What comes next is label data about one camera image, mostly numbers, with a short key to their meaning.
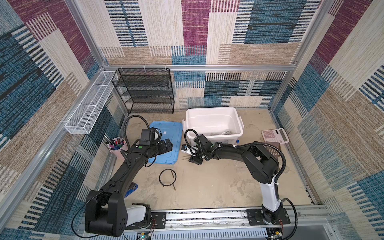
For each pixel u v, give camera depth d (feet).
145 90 3.66
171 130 3.57
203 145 2.49
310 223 2.39
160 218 2.44
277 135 3.35
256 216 2.39
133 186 2.67
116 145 2.95
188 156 3.06
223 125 3.61
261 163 1.72
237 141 2.77
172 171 2.62
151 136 2.18
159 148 2.40
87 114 3.08
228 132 3.33
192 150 2.73
